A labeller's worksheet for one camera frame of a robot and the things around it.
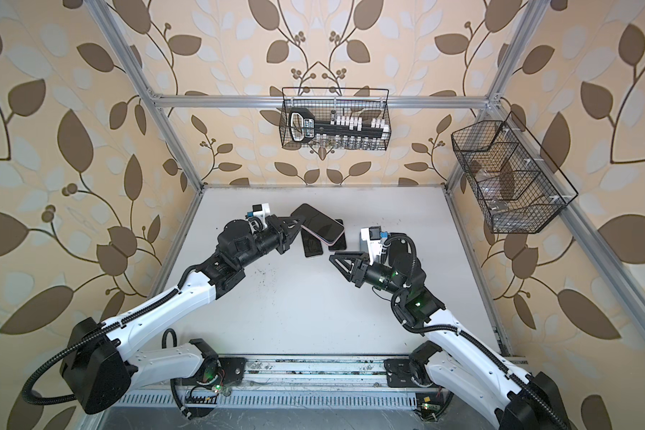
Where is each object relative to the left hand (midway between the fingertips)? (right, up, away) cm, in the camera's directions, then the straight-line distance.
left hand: (308, 217), depth 68 cm
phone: (+2, -2, +5) cm, 6 cm away
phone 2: (-2, -12, +34) cm, 36 cm away
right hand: (+7, -11, -1) cm, 13 cm away
